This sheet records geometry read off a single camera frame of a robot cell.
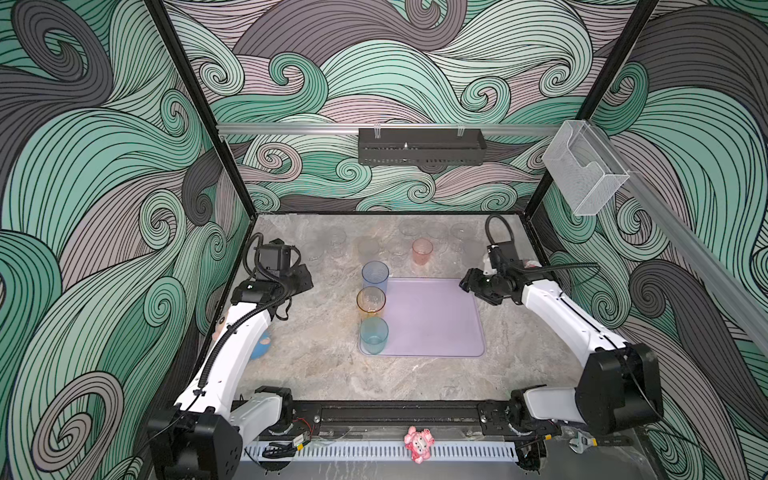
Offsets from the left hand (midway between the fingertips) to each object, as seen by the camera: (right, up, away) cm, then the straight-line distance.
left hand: (306, 273), depth 80 cm
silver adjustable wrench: (+69, -39, -11) cm, 80 cm away
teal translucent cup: (+19, -19, +5) cm, 27 cm away
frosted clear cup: (+16, +5, +27) cm, 32 cm away
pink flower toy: (+29, -38, -13) cm, 50 cm away
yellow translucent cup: (+18, -8, +5) cm, 20 cm away
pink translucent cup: (+36, +5, +26) cm, 44 cm away
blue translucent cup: (+19, -2, +13) cm, 23 cm away
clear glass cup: (+53, +11, +30) cm, 62 cm away
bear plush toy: (-12, -20, -1) cm, 24 cm away
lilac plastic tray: (+34, -16, +12) cm, 40 cm away
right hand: (+46, -5, +6) cm, 47 cm away
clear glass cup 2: (+5, +8, +29) cm, 30 cm away
